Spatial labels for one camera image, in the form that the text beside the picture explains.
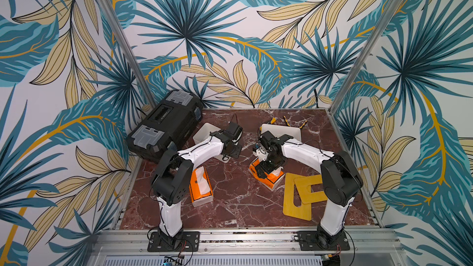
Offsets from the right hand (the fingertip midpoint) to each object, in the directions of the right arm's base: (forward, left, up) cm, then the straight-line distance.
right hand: (267, 169), depth 91 cm
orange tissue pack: (-10, +31, +5) cm, 33 cm away
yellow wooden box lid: (-20, -14, -4) cm, 24 cm away
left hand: (+7, +16, +4) cm, 18 cm away
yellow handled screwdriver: (+33, -8, -2) cm, 34 cm away
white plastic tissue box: (+20, +32, +6) cm, 38 cm away
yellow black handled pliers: (+31, -27, -2) cm, 41 cm away
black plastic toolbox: (+19, +48, +13) cm, 53 cm away
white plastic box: (+24, -11, +1) cm, 26 cm away
